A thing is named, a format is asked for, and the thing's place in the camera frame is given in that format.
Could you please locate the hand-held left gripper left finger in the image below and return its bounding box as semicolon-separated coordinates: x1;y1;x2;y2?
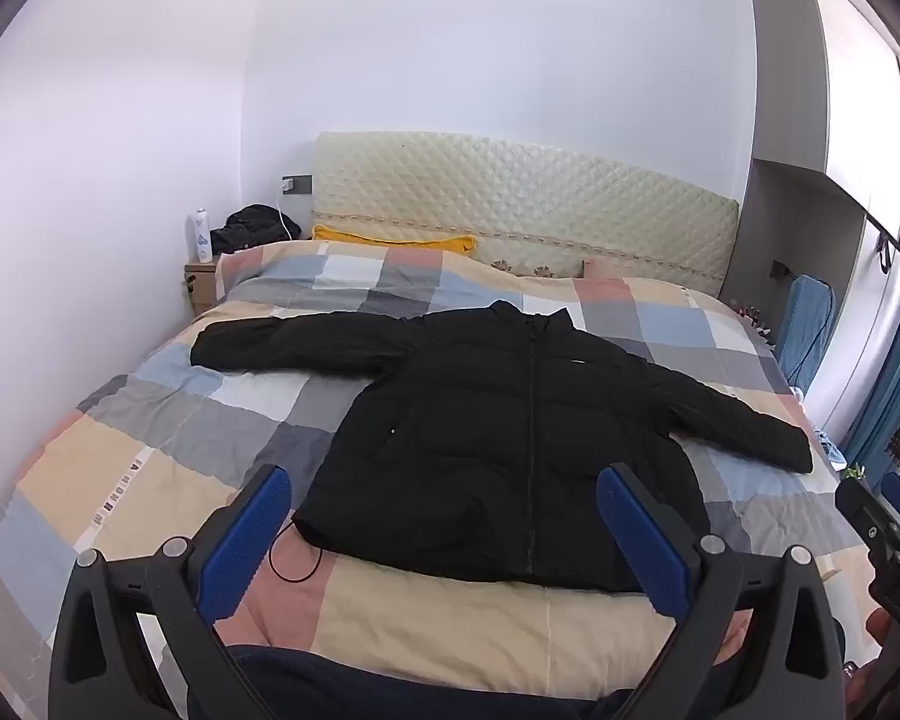
49;464;293;720

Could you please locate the white charging cable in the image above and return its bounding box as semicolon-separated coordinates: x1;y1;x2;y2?
274;181;303;239

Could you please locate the thin black cord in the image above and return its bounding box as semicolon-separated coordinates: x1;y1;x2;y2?
267;516;324;584

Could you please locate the white bottle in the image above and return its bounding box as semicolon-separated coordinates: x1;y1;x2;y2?
188;208;212;265

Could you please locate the checked patchwork quilt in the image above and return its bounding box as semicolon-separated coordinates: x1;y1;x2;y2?
0;241;871;698

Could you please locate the wooden nightstand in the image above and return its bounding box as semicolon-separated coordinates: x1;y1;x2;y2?
184;255;221;319

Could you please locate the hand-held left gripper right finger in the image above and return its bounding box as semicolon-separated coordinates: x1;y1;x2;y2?
595;463;849;720

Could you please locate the person's right hand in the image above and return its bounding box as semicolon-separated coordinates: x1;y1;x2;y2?
843;606;897;720

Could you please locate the white and grey wardrobe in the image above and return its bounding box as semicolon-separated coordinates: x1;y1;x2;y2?
720;0;900;458

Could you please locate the yellow pillow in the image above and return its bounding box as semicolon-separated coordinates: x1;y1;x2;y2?
312;224;479;254

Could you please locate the beige floral pillow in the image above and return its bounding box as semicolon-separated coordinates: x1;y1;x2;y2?
474;253;587;280

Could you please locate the black puffer jacket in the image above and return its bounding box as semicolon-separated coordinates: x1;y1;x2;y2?
190;300;815;592

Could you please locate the blue curtain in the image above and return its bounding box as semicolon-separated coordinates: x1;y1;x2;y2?
844;292;900;496

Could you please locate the black bag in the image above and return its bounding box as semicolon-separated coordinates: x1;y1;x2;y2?
209;204;302;256

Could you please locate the cream quilted headboard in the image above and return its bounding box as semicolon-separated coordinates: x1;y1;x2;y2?
311;130;741;301

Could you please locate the blue cloth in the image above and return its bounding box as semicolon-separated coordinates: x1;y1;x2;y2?
781;274;837;392

